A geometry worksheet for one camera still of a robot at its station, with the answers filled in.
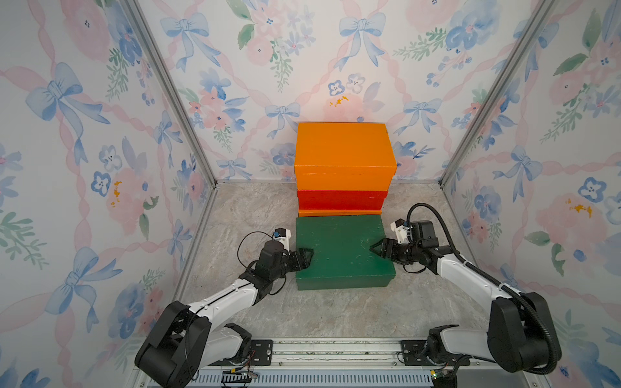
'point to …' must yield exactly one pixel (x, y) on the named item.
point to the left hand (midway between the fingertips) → (309, 252)
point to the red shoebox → (341, 200)
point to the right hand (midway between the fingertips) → (378, 249)
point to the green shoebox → (342, 257)
